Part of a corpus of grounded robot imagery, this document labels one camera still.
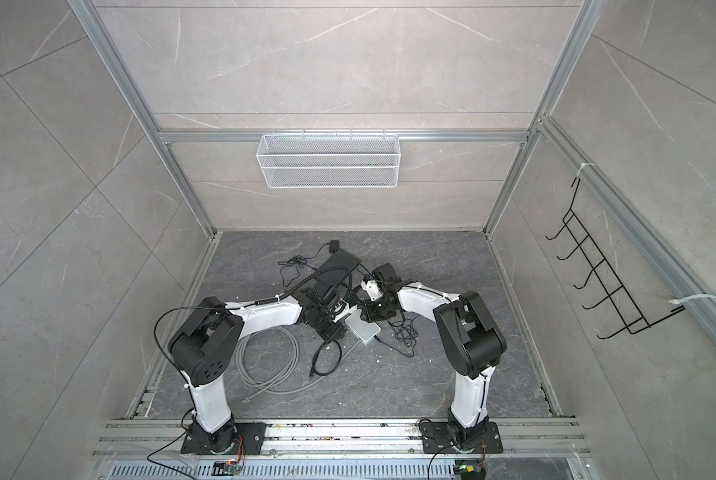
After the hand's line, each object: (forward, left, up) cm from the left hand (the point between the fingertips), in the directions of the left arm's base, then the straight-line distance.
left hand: (340, 327), depth 93 cm
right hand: (+4, -8, 0) cm, 9 cm away
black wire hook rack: (-10, -62, +32) cm, 70 cm away
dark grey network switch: (+24, +2, 0) cm, 24 cm away
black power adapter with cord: (+24, +19, 0) cm, 30 cm away
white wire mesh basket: (+48, +3, +29) cm, 56 cm away
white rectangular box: (-2, -6, +1) cm, 7 cm away
